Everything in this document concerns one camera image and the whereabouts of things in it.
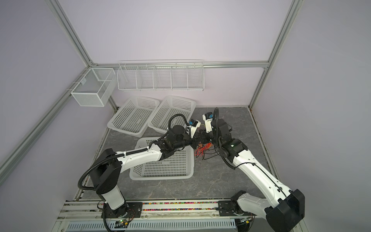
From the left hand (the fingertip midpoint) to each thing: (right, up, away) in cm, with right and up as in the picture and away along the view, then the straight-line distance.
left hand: (205, 137), depth 77 cm
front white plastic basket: (-16, -19, +12) cm, 28 cm away
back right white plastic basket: (-26, +22, +41) cm, 53 cm away
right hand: (-3, +4, -2) cm, 5 cm away
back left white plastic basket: (-55, +13, +38) cm, 68 cm away
